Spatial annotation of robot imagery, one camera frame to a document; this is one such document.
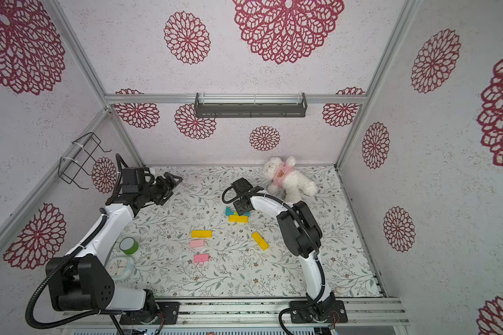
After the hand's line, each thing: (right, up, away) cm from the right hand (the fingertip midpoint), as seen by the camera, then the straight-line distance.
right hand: (244, 202), depth 100 cm
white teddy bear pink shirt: (+21, +10, +6) cm, 24 cm away
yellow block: (-19, -14, -5) cm, 24 cm away
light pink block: (-20, -17, -9) cm, 28 cm away
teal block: (+2, -5, -7) cm, 9 cm away
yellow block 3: (+7, -16, -8) cm, 20 cm away
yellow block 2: (-2, -8, -4) cm, 9 cm away
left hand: (-26, +8, -16) cm, 31 cm away
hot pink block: (-17, -22, -13) cm, 31 cm away
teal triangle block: (-7, -4, -1) cm, 8 cm away
